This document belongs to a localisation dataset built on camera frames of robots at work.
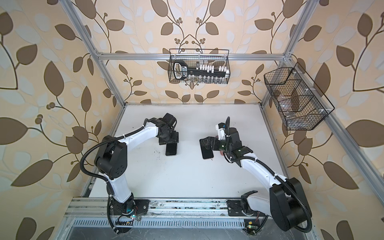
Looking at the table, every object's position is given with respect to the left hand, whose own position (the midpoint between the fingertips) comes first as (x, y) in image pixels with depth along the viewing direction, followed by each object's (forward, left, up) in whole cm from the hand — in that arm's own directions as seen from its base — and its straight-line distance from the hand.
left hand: (172, 139), depth 91 cm
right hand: (-4, -21, +6) cm, 23 cm away
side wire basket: (+4, -67, +28) cm, 72 cm away
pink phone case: (-14, -28, +10) cm, 33 cm away
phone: (-5, -21, -7) cm, 23 cm away
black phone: (-6, 0, -1) cm, 6 cm away
